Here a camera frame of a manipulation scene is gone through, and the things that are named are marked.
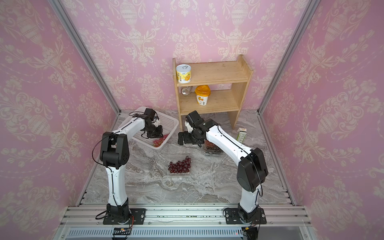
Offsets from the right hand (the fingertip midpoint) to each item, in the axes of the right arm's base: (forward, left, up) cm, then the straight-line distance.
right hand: (186, 141), depth 84 cm
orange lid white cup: (+25, -11, +14) cm, 31 cm away
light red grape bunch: (+5, -15, -14) cm, 21 cm away
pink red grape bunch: (+8, +20, -12) cm, 25 cm away
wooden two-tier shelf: (+28, -17, +15) cm, 35 cm away
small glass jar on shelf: (+32, -1, +11) cm, 33 cm away
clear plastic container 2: (0, -16, -14) cm, 21 cm away
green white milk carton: (+7, -34, -4) cm, 35 cm away
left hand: (+14, +17, -12) cm, 25 cm away
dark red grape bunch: (-9, +4, -13) cm, 16 cm away
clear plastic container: (0, +9, -18) cm, 20 cm away
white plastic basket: (+23, +13, -11) cm, 28 cm away
